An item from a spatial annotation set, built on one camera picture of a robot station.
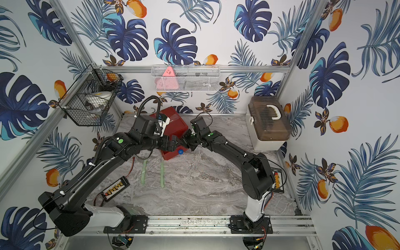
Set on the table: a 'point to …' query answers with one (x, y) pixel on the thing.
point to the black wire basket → (94, 79)
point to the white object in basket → (99, 100)
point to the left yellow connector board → (115, 188)
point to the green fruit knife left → (143, 173)
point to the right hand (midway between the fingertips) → (176, 140)
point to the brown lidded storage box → (267, 123)
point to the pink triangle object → (167, 81)
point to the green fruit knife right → (162, 169)
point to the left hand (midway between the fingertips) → (172, 136)
